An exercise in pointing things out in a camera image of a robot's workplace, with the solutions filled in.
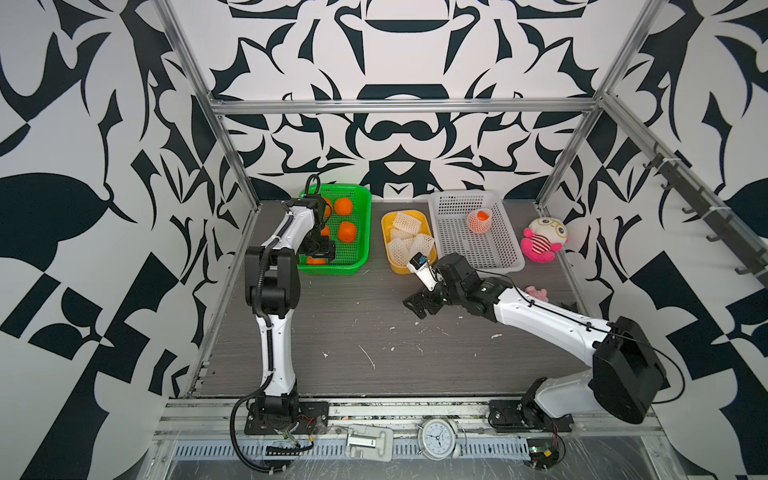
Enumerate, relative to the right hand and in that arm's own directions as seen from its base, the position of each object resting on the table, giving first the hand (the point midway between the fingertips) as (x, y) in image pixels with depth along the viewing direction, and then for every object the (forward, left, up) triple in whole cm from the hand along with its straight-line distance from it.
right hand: (413, 287), depth 84 cm
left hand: (+16, +32, -6) cm, 36 cm away
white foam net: (+30, 0, -7) cm, 30 cm away
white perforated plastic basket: (+20, -30, -11) cm, 38 cm away
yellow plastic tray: (+26, 0, -8) cm, 27 cm away
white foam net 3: (+15, +3, -4) cm, 16 cm away
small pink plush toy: (+3, -39, -10) cm, 40 cm away
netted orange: (+36, +23, -5) cm, 43 cm away
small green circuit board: (-37, -29, -14) cm, 48 cm away
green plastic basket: (+27, +20, -6) cm, 34 cm away
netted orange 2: (+28, -25, -5) cm, 38 cm away
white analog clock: (-34, -4, -8) cm, 35 cm away
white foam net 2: (+17, -4, -3) cm, 18 cm away
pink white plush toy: (+22, -45, -7) cm, 50 cm away
